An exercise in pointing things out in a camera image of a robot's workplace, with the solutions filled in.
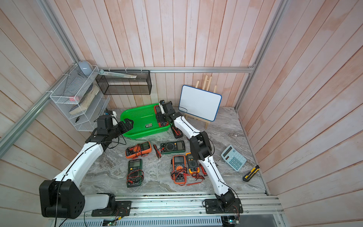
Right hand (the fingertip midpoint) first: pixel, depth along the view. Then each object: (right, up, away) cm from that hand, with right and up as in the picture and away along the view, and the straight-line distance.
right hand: (160, 114), depth 105 cm
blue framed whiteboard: (+29, +8, -7) cm, 31 cm away
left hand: (-16, -8, -20) cm, 27 cm away
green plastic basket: (-13, -5, +6) cm, 16 cm away
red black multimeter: (+1, -2, -11) cm, 11 cm away
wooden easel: (+33, +18, -11) cm, 39 cm away
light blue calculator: (+50, -29, -14) cm, 59 cm away
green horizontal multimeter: (+10, -23, -9) cm, 27 cm away
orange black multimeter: (+15, -34, -22) cm, 43 cm away
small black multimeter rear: (+13, -13, -4) cm, 19 cm away
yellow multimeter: (+23, -32, -19) cm, 44 cm away
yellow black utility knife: (+55, -38, -22) cm, 71 cm away
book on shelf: (-40, +7, -25) cm, 47 cm away
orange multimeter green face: (-13, -24, -14) cm, 30 cm away
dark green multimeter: (-12, -36, -23) cm, 45 cm away
